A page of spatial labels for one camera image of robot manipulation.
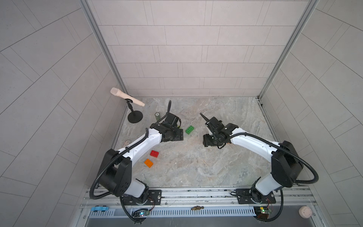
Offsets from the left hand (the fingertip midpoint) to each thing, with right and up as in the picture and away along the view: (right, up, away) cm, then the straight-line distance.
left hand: (180, 135), depth 86 cm
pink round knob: (+60, -32, -21) cm, 71 cm away
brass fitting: (+9, -32, -18) cm, 38 cm away
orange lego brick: (-19, -16, -4) cm, 25 cm away
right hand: (+16, -4, -1) cm, 16 cm away
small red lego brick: (-16, -11, -2) cm, 20 cm away
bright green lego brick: (+6, +2, +10) cm, 11 cm away
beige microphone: (-38, +26, -4) cm, 46 cm away
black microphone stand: (-35, +10, +18) cm, 40 cm away
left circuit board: (-17, -33, -21) cm, 43 cm away
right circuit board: (+41, -34, -18) cm, 56 cm away
